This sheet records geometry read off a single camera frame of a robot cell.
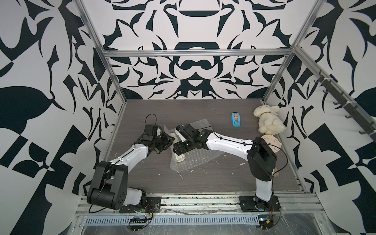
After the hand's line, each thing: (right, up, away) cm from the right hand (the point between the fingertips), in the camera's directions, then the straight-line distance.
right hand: (177, 146), depth 85 cm
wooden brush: (+54, -15, -4) cm, 56 cm away
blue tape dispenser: (+40, +15, +20) cm, 47 cm away
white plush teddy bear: (+59, +13, +10) cm, 61 cm away
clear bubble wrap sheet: (+11, -8, +5) cm, 15 cm away
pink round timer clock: (+61, 0, +9) cm, 61 cm away
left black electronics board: (-18, -34, -12) cm, 41 cm away
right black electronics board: (+43, -34, -14) cm, 57 cm away
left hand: (-2, +5, +4) cm, 6 cm away
